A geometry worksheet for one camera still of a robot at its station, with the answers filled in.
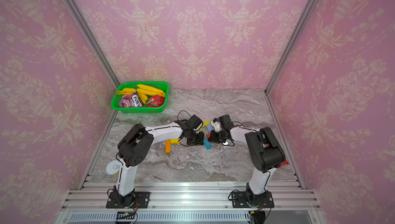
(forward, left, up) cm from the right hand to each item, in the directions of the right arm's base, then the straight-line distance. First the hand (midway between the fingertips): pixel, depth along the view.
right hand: (206, 141), depth 94 cm
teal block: (-2, 0, 0) cm, 2 cm away
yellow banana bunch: (+37, +43, +10) cm, 58 cm away
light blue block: (+9, -3, +1) cm, 9 cm away
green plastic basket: (+44, +30, +7) cm, 54 cm away
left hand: (-2, +1, 0) cm, 2 cm away
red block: (+3, -2, +1) cm, 4 cm away
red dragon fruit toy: (+28, +33, +8) cm, 44 cm away
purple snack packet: (+30, +50, +8) cm, 59 cm away
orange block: (-2, +23, 0) cm, 23 cm away
